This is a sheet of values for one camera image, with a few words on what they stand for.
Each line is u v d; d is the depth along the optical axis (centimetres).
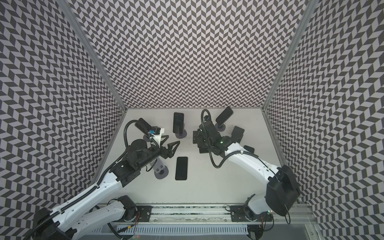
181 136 101
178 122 99
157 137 62
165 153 63
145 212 72
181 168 87
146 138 100
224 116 99
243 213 65
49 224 38
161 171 81
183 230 69
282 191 40
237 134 96
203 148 92
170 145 63
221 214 75
